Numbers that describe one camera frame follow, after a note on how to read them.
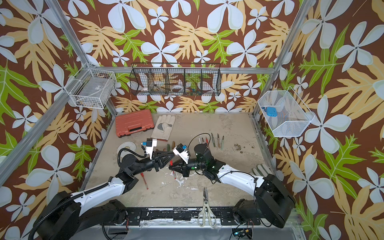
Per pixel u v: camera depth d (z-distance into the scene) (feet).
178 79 3.22
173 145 3.33
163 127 3.64
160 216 2.47
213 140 3.42
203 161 2.03
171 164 2.31
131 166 1.92
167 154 2.25
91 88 2.82
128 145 3.33
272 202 1.38
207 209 2.51
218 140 3.42
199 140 3.42
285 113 2.76
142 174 2.86
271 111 2.83
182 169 2.14
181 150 2.15
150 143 2.13
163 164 2.19
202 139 3.42
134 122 3.54
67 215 1.35
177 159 2.26
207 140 3.42
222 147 3.29
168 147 3.27
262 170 2.92
